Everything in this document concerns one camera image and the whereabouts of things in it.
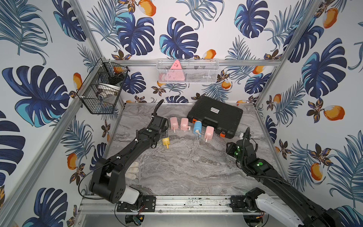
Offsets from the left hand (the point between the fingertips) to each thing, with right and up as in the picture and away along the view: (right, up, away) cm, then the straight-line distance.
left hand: (157, 129), depth 87 cm
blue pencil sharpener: (+26, 0, +11) cm, 28 cm away
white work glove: (-15, -24, 0) cm, 28 cm away
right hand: (+43, -8, -4) cm, 44 cm away
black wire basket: (-33, +21, -3) cm, 39 cm away
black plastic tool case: (+42, +7, +18) cm, 46 cm away
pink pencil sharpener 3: (+33, -3, +8) cm, 34 cm away
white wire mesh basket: (+19, +38, +6) cm, 43 cm away
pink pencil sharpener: (+9, +4, +14) cm, 17 cm away
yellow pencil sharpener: (+5, -9, +5) cm, 11 cm away
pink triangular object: (+11, +36, +4) cm, 38 cm away
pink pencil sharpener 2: (+17, +2, +14) cm, 22 cm away
